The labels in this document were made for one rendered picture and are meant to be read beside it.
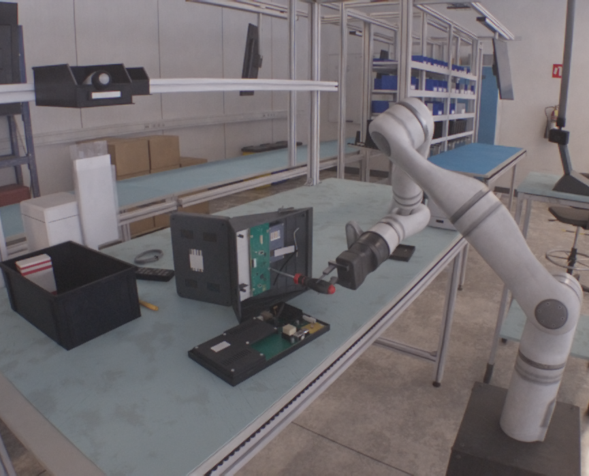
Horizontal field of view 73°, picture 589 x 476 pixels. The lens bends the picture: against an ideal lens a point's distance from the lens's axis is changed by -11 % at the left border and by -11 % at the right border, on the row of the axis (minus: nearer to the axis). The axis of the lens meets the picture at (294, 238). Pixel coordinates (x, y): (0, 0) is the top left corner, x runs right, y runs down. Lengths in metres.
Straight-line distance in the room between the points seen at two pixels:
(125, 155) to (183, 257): 3.39
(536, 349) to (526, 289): 0.12
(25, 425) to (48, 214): 0.58
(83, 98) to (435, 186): 0.76
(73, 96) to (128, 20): 4.68
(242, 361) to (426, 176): 0.45
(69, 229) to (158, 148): 3.45
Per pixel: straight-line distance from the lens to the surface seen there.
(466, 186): 0.79
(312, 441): 2.11
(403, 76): 3.51
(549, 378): 0.89
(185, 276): 1.06
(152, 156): 4.58
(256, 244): 0.93
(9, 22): 2.60
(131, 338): 0.95
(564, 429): 1.04
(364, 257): 0.92
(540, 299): 0.80
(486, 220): 0.78
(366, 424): 2.21
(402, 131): 0.81
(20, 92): 1.26
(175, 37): 6.14
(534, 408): 0.92
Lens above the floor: 1.47
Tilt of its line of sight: 19 degrees down
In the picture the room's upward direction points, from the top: straight up
